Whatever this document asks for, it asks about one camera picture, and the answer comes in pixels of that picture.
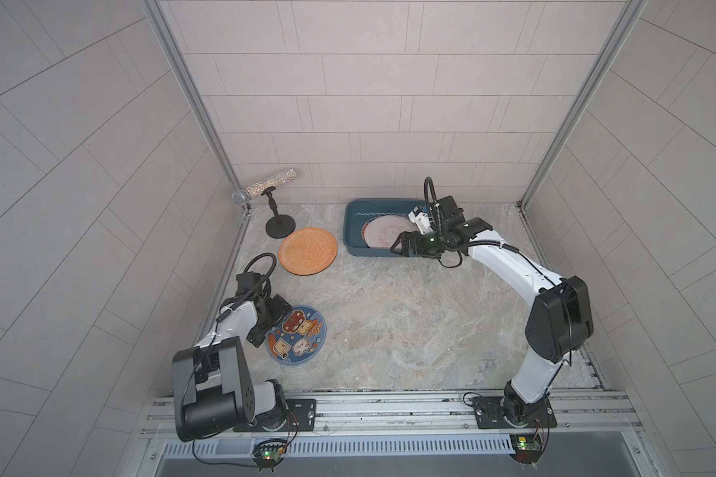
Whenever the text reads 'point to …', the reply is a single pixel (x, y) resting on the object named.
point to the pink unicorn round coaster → (382, 232)
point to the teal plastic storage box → (356, 211)
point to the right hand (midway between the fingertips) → (402, 248)
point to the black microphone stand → (278, 226)
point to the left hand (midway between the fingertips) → (284, 315)
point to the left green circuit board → (268, 453)
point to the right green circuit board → (525, 448)
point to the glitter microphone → (243, 196)
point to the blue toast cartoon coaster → (297, 337)
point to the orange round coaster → (307, 250)
